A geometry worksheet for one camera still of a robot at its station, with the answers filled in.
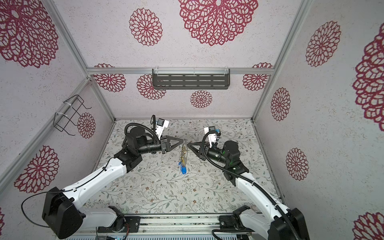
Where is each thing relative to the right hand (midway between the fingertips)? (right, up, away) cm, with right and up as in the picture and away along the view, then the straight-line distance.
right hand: (188, 144), depth 66 cm
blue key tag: (-2, -13, +6) cm, 14 cm away
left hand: (-3, 0, +1) cm, 3 cm away
